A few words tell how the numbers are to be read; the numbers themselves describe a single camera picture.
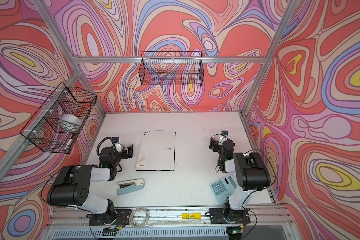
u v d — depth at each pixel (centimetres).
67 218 75
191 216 72
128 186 82
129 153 86
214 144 86
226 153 74
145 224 72
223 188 81
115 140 80
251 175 48
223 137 81
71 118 74
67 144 72
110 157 72
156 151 96
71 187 45
